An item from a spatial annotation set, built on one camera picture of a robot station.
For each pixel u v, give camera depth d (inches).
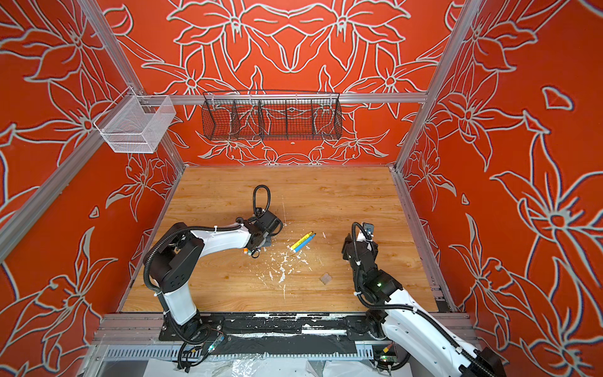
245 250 35.3
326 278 32.8
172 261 18.8
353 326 28.7
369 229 26.6
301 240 36.3
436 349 17.7
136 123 36.4
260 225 29.2
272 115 38.8
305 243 36.2
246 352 27.5
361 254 22.8
